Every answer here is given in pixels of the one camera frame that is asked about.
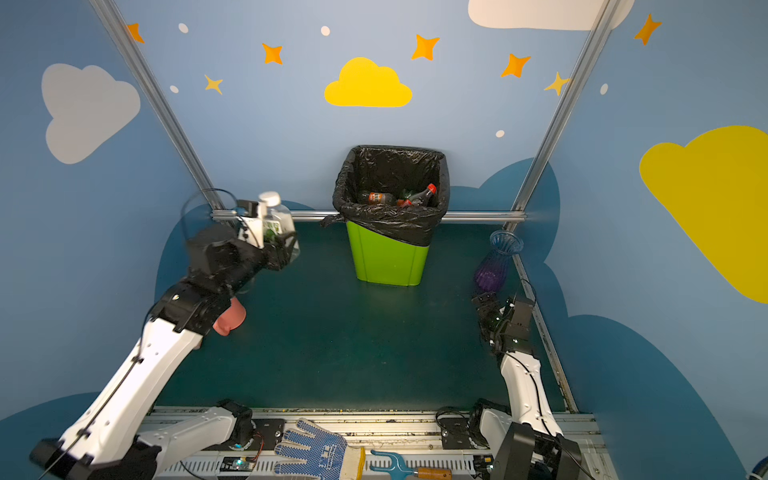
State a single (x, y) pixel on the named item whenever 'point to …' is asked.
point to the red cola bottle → (417, 198)
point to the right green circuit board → (484, 462)
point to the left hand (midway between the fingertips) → (286, 229)
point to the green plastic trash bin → (383, 259)
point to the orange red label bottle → (378, 198)
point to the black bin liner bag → (397, 192)
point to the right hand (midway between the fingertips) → (479, 299)
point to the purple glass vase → (491, 273)
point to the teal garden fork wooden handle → (400, 468)
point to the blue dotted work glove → (328, 456)
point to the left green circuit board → (235, 463)
